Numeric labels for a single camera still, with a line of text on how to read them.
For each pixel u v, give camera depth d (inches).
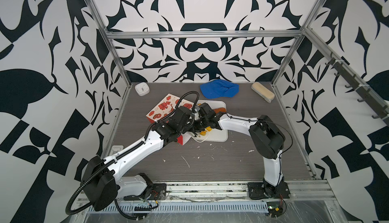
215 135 36.6
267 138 20.1
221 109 40.4
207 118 28.9
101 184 15.3
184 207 25.5
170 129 22.6
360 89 23.0
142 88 44.2
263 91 43.9
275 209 27.9
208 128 34.3
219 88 44.1
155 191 28.8
